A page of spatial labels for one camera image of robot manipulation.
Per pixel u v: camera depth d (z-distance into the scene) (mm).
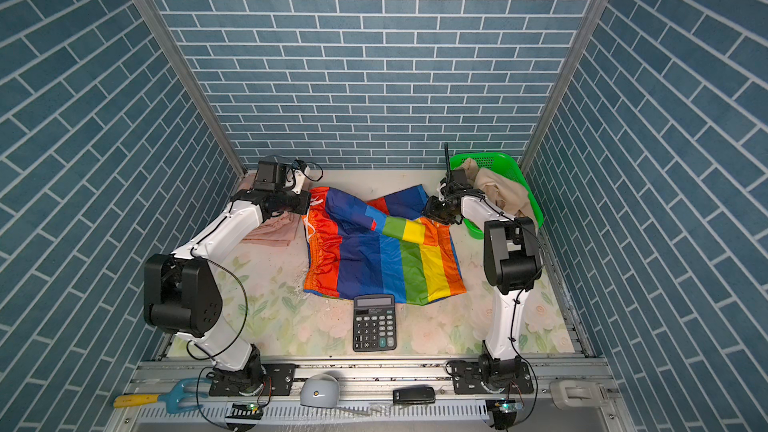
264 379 722
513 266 548
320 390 646
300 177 811
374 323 807
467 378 737
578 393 710
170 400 694
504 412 716
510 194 946
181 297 454
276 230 1003
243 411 722
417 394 687
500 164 1148
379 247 990
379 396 730
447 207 777
